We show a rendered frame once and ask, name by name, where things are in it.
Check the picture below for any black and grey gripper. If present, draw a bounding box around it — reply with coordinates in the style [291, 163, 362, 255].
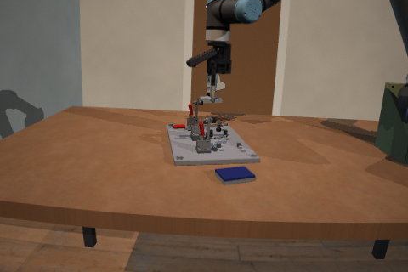
[207, 42, 231, 101]

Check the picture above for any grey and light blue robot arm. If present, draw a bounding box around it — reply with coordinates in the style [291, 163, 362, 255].
[186, 0, 408, 123]

